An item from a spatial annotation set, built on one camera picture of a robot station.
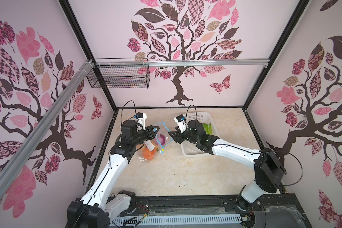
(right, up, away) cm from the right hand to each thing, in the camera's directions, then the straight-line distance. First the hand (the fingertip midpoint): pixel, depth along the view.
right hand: (172, 128), depth 80 cm
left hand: (-7, -1, -5) cm, 8 cm away
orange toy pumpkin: (-15, -16, +4) cm, 22 cm away
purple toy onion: (-8, -8, +4) cm, 11 cm away
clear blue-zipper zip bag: (-5, -2, +4) cm, 7 cm away
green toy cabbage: (+24, -1, +13) cm, 27 cm away
